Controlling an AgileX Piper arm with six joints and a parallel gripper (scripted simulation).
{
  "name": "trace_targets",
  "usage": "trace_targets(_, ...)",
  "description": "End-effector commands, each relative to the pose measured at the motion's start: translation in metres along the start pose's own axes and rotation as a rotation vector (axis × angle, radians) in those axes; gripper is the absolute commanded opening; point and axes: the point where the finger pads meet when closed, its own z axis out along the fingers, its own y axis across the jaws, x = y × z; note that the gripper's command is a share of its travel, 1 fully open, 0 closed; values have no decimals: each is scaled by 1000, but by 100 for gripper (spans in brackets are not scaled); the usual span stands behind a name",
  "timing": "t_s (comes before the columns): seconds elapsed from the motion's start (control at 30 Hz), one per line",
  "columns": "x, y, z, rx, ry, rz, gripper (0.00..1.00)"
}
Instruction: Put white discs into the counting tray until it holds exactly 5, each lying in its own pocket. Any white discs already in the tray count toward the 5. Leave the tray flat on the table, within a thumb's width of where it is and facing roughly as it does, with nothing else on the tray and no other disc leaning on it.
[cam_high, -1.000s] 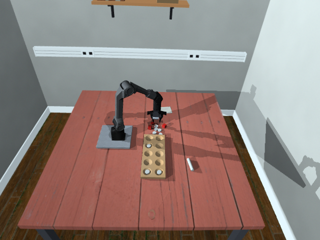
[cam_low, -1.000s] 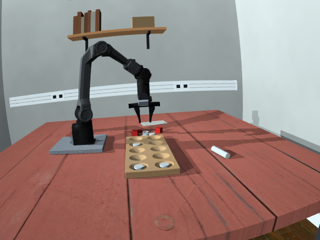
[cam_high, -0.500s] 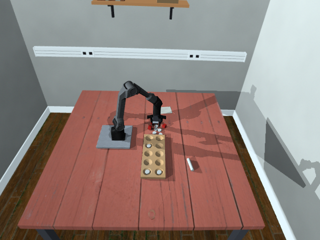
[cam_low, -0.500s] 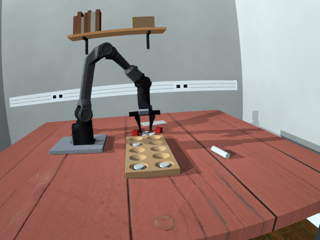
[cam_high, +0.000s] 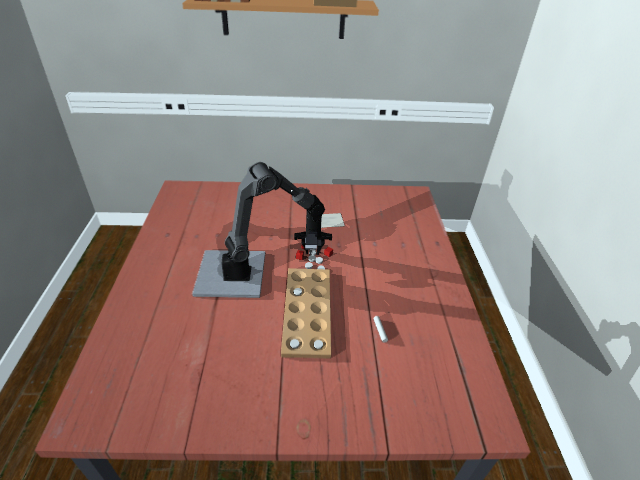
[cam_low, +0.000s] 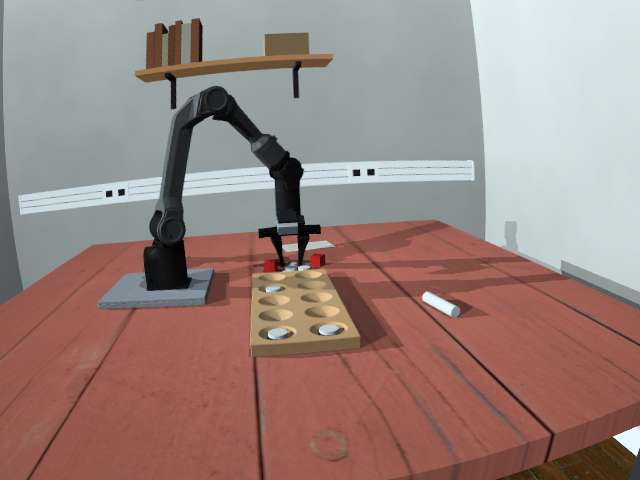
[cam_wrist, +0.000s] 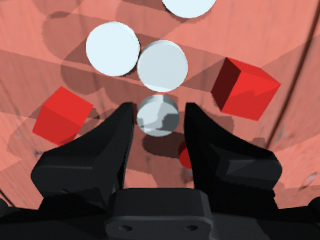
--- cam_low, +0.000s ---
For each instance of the red cube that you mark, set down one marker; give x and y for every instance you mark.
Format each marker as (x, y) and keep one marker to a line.
(318, 260)
(270, 266)

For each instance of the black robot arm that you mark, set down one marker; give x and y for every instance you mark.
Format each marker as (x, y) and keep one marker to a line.
(167, 265)

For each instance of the tan wooden counting tray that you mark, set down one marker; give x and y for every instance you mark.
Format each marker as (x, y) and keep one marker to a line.
(301, 329)

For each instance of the white sheet of paper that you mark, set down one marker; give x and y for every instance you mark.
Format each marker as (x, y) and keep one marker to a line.
(310, 246)

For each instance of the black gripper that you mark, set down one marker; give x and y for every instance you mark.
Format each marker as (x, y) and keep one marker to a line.
(304, 238)

